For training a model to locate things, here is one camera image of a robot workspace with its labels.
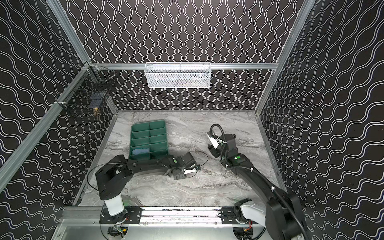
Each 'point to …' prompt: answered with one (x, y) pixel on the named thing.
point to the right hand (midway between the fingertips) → (216, 140)
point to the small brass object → (95, 109)
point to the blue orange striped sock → (140, 151)
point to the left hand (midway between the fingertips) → (185, 171)
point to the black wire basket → (90, 89)
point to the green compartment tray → (151, 135)
